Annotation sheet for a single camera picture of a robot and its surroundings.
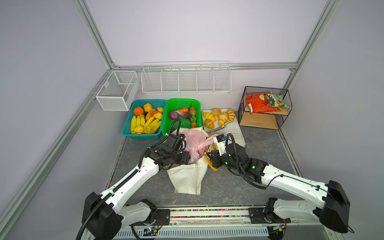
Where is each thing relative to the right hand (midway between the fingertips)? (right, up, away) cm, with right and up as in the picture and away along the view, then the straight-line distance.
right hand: (207, 154), depth 74 cm
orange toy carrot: (-15, +27, +42) cm, 52 cm away
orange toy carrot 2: (-8, +15, +34) cm, 38 cm away
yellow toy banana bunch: (-38, +14, +28) cm, 50 cm away
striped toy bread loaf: (+4, +22, +41) cm, 46 cm away
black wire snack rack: (+51, +18, +41) cm, 68 cm away
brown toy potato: (-9, +26, +41) cm, 49 cm away
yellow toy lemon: (-34, +22, +33) cm, 52 cm away
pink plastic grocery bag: (-5, +5, +2) cm, 8 cm away
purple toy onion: (-23, +22, +36) cm, 48 cm away
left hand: (-11, -3, +4) cm, 12 cm away
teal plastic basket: (-39, +32, +41) cm, 65 cm away
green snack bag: (+46, +31, +22) cm, 60 cm away
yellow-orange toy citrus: (-43, +29, +37) cm, 64 cm away
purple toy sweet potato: (-13, +22, +39) cm, 46 cm away
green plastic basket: (-14, +16, +37) cm, 43 cm away
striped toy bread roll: (+3, +16, +34) cm, 37 cm away
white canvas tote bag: (-10, -12, 0) cm, 16 cm away
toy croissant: (+14, +20, +37) cm, 45 cm away
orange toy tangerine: (-49, +25, +34) cm, 65 cm away
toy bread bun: (+9, +25, +41) cm, 49 cm away
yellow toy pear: (-44, +12, +25) cm, 52 cm away
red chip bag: (+35, +29, +23) cm, 51 cm away
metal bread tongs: (+14, +14, +34) cm, 39 cm away
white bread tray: (+22, +12, +35) cm, 43 cm away
